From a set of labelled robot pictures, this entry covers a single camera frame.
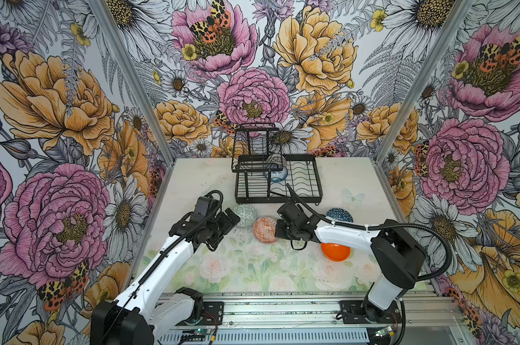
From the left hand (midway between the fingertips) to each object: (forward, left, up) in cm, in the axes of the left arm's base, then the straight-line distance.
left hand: (232, 232), depth 81 cm
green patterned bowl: (+13, -4, -10) cm, 17 cm away
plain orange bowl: (-5, -39, -8) cm, 40 cm away
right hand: (+1, -17, -8) cm, 19 cm away
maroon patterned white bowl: (+45, -19, -7) cm, 50 cm away
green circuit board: (-29, +9, -12) cm, 33 cm away
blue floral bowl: (+36, -19, -10) cm, 42 cm away
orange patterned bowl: (+5, -12, -9) cm, 16 cm away
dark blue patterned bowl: (+13, -45, -9) cm, 48 cm away
